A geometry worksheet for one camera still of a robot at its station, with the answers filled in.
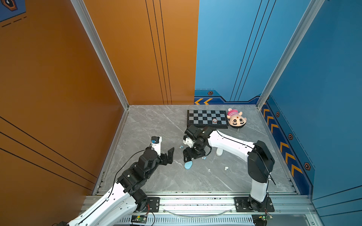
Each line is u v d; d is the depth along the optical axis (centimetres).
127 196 50
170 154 66
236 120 100
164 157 64
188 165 85
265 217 70
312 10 71
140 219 71
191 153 73
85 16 72
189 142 79
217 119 106
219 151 90
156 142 62
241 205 72
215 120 105
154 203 74
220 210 72
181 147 94
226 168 85
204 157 89
